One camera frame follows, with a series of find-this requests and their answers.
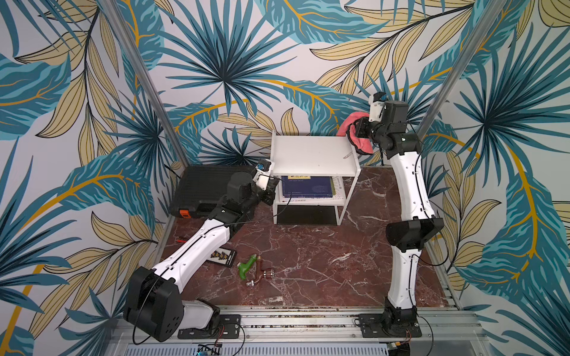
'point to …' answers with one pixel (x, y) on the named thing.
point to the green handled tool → (244, 267)
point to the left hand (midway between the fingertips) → (275, 180)
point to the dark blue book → (308, 186)
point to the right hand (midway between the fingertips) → (358, 119)
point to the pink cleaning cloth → (362, 145)
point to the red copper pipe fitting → (267, 274)
